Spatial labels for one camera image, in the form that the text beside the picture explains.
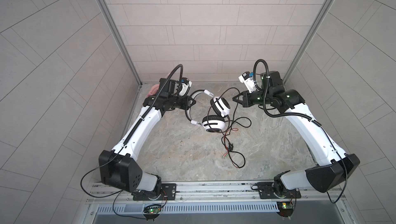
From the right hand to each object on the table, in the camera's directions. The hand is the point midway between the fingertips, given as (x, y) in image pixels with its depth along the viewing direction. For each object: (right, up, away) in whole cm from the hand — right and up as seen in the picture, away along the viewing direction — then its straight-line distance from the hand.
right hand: (233, 98), depth 69 cm
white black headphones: (-10, -10, -10) cm, 17 cm away
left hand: (-16, -1, +6) cm, 17 cm away
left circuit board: (-35, -48, -5) cm, 60 cm away
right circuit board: (+23, -49, -1) cm, 55 cm away
